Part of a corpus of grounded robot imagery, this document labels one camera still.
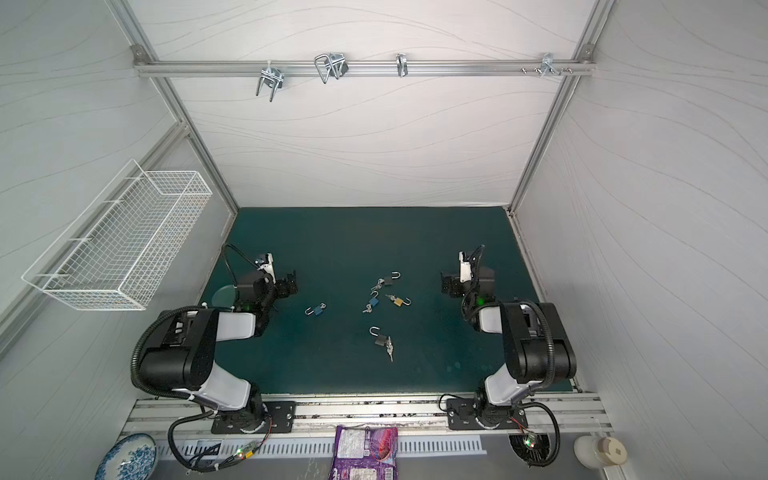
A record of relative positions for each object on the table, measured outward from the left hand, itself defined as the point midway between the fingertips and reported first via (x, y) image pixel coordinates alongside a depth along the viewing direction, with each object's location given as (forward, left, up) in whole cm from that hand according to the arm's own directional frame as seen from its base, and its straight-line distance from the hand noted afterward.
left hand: (284, 267), depth 95 cm
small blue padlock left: (-12, -12, -6) cm, 18 cm away
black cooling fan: (-45, -71, -9) cm, 84 cm away
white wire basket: (-12, +28, +25) cm, 40 cm away
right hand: (+3, -59, 0) cm, 59 cm away
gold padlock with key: (-7, -38, -7) cm, 39 cm away
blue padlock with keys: (-9, -29, -6) cm, 31 cm away
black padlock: (-21, -33, -6) cm, 39 cm away
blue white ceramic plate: (-50, +23, -5) cm, 55 cm away
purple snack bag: (-48, -30, -4) cm, 57 cm away
